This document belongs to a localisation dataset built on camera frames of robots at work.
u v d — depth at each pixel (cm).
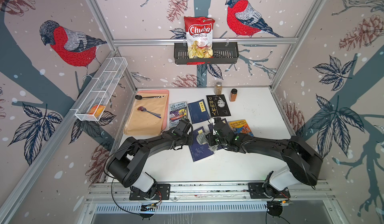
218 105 108
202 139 85
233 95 107
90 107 71
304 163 44
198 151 87
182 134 71
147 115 104
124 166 45
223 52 95
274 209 68
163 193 73
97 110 65
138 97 113
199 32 82
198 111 105
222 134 67
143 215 69
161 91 119
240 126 95
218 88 112
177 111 104
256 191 73
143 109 107
